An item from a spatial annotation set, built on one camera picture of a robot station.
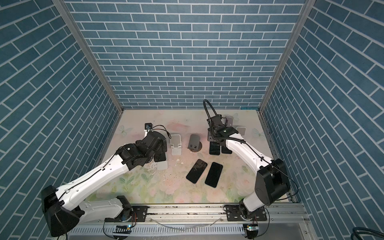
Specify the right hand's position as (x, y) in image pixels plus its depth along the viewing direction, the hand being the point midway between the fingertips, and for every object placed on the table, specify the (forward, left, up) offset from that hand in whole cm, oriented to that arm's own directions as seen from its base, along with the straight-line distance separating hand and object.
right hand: (215, 135), depth 87 cm
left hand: (-11, +28, +5) cm, 31 cm away
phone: (-16, +10, -16) cm, 25 cm away
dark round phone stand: (-1, +12, -10) cm, 16 cm away
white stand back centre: (-4, +24, -9) cm, 26 cm away
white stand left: (-15, +31, -15) cm, 37 cm away
